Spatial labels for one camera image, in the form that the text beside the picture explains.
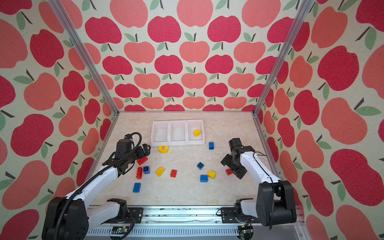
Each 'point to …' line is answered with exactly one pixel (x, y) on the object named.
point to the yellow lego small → (196, 133)
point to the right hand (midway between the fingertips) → (232, 168)
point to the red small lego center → (173, 173)
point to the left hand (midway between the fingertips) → (146, 149)
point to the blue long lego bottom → (137, 187)
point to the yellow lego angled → (160, 171)
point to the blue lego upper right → (211, 145)
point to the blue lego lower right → (204, 178)
